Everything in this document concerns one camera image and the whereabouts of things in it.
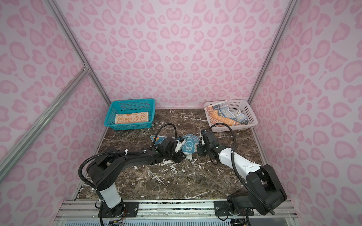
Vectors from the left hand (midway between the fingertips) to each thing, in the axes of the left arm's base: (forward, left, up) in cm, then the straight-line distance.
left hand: (185, 152), depth 89 cm
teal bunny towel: (+6, -5, +2) cm, 8 cm away
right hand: (+2, -10, +3) cm, 11 cm away
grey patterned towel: (+35, -28, -2) cm, 45 cm away
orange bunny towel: (+34, +42, -4) cm, 54 cm away
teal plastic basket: (+44, +31, 0) cm, 53 cm away
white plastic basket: (+40, -40, +2) cm, 56 cm away
